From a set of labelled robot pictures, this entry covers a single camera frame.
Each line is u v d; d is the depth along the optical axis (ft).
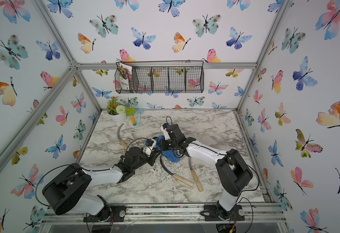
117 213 2.39
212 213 2.41
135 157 2.19
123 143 3.30
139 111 3.91
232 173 1.49
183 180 2.77
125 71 2.84
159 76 3.21
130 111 3.88
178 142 2.20
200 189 2.64
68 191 1.42
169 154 2.65
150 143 2.43
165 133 2.58
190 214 2.47
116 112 3.34
